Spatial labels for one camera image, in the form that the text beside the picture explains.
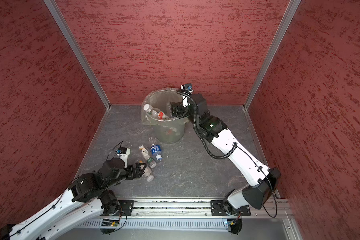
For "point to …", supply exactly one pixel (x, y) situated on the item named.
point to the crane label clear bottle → (150, 161)
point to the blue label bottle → (156, 150)
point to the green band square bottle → (155, 112)
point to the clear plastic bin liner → (161, 100)
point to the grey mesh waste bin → (168, 131)
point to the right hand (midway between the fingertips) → (179, 103)
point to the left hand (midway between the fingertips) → (139, 169)
